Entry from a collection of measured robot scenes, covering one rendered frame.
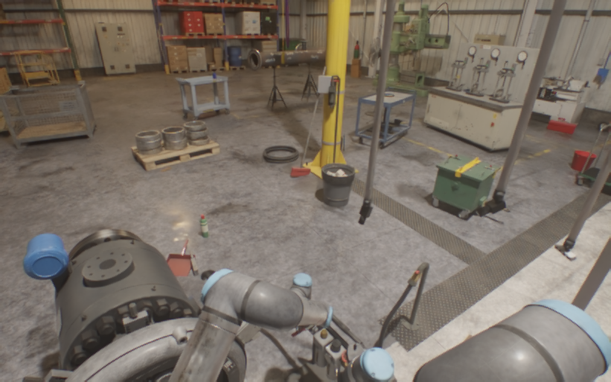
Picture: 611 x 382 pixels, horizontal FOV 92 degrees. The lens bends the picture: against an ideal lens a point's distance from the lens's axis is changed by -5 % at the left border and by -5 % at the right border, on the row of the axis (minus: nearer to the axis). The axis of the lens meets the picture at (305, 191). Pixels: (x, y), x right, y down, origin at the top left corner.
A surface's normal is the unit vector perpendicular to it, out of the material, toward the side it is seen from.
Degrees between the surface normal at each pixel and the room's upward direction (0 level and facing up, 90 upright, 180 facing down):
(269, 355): 0
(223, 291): 32
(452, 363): 47
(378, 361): 19
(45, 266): 90
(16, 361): 0
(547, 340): 5
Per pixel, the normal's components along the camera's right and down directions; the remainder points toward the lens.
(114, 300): -0.02, -0.87
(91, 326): 0.62, 0.38
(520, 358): -0.21, -0.74
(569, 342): 0.18, -0.65
